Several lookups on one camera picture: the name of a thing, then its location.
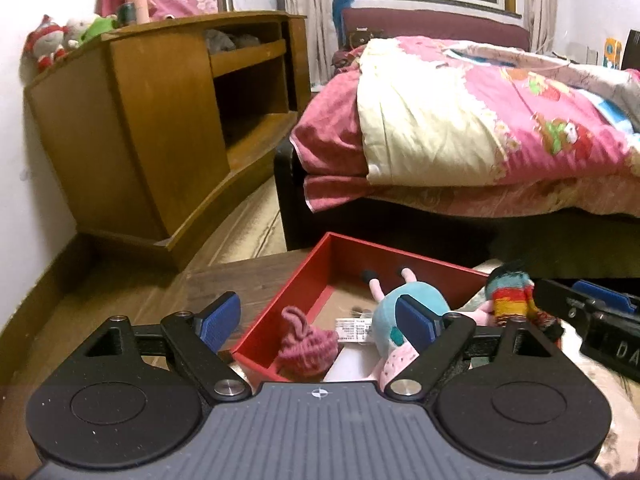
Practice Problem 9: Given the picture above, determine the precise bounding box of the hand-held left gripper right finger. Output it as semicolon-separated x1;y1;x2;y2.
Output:
387;294;556;401

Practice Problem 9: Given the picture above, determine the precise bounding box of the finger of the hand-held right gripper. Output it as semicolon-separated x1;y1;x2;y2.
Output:
535;280;601;333
572;281;640;313

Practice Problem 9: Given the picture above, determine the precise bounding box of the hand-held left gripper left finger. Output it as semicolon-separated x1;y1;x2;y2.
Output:
80;291;251;403

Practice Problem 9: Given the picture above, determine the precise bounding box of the pink pig plush toy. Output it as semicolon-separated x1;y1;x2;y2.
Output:
361;267;496;393

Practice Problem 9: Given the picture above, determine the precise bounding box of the striped knit sock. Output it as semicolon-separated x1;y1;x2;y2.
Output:
484;260;566;346

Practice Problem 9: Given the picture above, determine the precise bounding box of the pink knit hat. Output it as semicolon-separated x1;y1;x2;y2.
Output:
276;306;340;377

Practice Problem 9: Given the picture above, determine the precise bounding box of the red cardboard box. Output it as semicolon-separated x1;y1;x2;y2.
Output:
231;231;493;386

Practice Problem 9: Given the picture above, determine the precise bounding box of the white paper tag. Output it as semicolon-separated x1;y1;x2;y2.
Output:
334;316;373;345

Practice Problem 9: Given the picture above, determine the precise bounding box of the floral tablecloth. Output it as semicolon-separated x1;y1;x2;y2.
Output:
470;257;640;476

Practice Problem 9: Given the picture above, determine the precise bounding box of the blue and white sheet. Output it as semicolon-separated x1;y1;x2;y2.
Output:
445;45;640;133

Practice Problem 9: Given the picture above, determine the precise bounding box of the wooden cabinet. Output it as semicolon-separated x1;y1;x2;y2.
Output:
24;10;312;271

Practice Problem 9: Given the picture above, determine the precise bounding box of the pink cartoon quilt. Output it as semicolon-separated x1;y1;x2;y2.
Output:
290;37;640;216

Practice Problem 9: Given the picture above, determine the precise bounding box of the grey cloth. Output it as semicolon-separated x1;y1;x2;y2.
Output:
204;29;261;53

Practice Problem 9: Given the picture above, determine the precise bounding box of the brown patterned bag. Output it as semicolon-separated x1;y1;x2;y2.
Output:
347;27;388;50

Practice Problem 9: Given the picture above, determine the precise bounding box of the beige curtain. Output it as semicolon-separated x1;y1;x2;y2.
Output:
275;0;341;93
520;0;563;53

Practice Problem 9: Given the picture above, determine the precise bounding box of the maroon headboard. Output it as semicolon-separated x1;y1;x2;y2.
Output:
341;7;531;53

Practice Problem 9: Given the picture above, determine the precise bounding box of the green plush toy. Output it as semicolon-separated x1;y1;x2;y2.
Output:
80;15;120;43

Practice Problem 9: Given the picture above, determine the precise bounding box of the blue bag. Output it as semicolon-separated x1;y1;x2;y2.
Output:
332;0;357;51

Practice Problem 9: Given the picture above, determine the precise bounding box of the red and white plush toy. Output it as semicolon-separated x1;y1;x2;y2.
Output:
24;15;68;73

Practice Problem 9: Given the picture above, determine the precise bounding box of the pink cup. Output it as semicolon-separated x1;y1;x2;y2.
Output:
125;0;151;25

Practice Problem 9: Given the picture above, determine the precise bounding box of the dark bed frame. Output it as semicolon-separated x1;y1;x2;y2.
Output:
274;135;640;261

